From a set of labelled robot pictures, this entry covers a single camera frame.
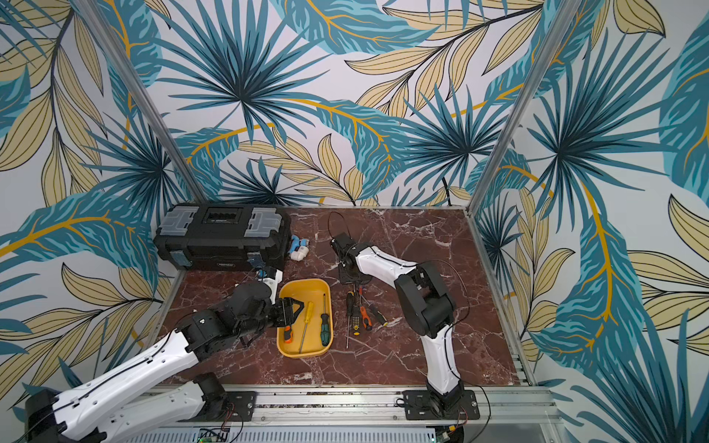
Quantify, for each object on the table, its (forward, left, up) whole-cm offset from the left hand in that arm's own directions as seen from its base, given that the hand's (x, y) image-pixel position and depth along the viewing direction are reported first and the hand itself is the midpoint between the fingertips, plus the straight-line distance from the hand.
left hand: (297, 310), depth 74 cm
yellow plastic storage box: (-1, -2, -16) cm, 16 cm away
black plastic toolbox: (+24, +26, +1) cm, 35 cm away
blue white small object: (+30, +6, -13) cm, 33 cm away
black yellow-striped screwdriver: (+6, -23, -15) cm, 28 cm away
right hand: (+19, -15, -14) cm, 28 cm away
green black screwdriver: (+1, -6, -14) cm, 15 cm away
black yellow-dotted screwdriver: (+4, -16, -14) cm, 22 cm away
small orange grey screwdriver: (-2, +4, -14) cm, 15 cm away
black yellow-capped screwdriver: (+8, -14, -15) cm, 22 cm away
